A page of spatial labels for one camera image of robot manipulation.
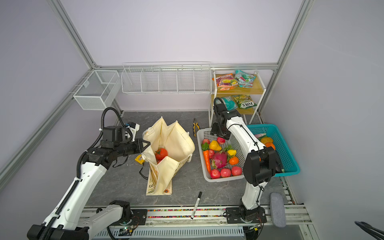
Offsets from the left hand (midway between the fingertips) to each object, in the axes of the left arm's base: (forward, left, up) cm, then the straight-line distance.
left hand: (149, 145), depth 73 cm
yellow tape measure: (+3, +12, -21) cm, 24 cm away
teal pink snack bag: (+34, -54, +12) cm, 65 cm away
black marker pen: (-25, -21, -24) cm, 40 cm away
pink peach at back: (+12, -40, -19) cm, 46 cm away
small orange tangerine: (-3, -45, -18) cm, 49 cm away
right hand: (+9, -37, -9) cm, 39 cm away
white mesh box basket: (+42, +38, +2) cm, 57 cm away
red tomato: (+4, -2, -16) cm, 17 cm away
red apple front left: (-10, -33, -18) cm, 39 cm away
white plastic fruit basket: (+17, -31, -17) cm, 39 cm away
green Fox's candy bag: (+34, -58, -6) cm, 67 cm away
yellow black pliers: (+31, -24, -23) cm, 46 cm away
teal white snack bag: (+33, -47, -4) cm, 58 cm away
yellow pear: (+8, -35, -18) cm, 40 cm away
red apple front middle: (-10, -39, -18) cm, 44 cm away
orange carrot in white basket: (+2, -29, -17) cm, 34 cm away
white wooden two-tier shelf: (+29, -52, +6) cm, 60 cm away
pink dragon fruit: (-3, -36, -15) cm, 39 cm away
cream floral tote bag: (+9, -11, -8) cm, 16 cm away
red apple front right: (-9, -45, -18) cm, 49 cm away
